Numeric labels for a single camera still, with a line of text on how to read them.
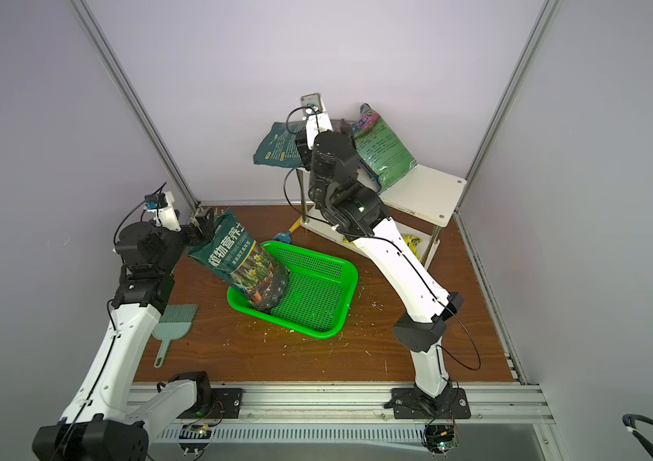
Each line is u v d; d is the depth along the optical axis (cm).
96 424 37
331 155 39
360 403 74
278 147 85
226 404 73
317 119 45
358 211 43
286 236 109
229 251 81
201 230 65
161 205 58
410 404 72
